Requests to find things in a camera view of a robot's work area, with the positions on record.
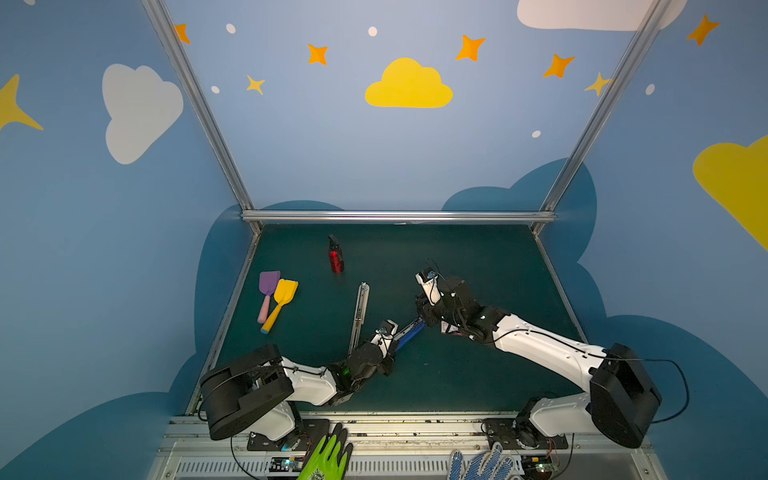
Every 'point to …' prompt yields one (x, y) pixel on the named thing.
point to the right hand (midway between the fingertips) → (422, 297)
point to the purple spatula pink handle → (268, 282)
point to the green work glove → (332, 457)
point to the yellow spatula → (284, 293)
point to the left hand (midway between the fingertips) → (400, 343)
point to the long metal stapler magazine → (363, 297)
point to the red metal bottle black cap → (335, 255)
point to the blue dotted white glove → (489, 465)
